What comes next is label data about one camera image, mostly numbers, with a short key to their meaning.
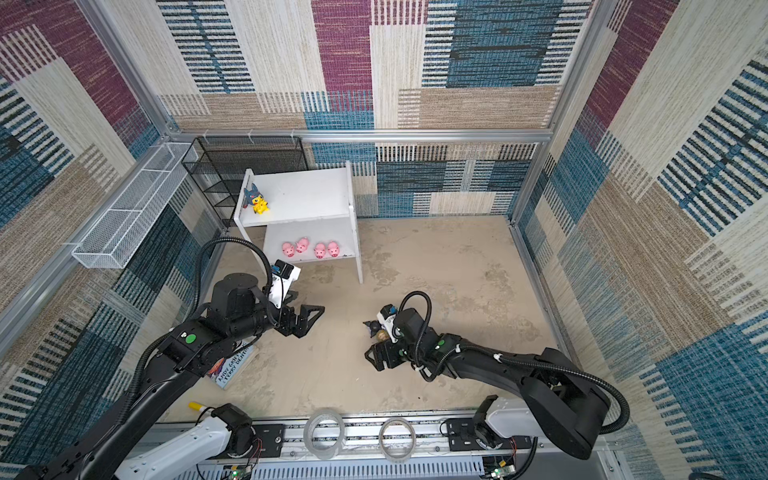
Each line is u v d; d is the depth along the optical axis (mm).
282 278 599
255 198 738
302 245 896
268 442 731
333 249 890
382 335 889
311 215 760
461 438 730
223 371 587
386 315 762
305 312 614
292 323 609
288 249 886
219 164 1022
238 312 521
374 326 909
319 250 885
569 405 423
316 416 744
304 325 618
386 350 729
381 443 723
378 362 740
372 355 766
